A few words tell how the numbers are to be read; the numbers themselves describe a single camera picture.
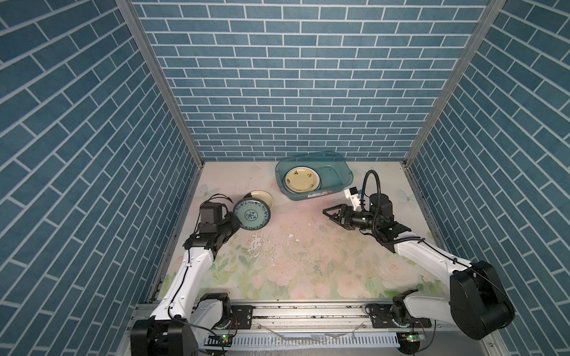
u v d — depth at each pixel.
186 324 0.39
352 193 0.77
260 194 1.05
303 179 1.09
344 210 0.72
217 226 0.63
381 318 0.73
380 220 0.65
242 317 0.76
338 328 0.74
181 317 0.40
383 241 0.63
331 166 1.19
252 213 0.88
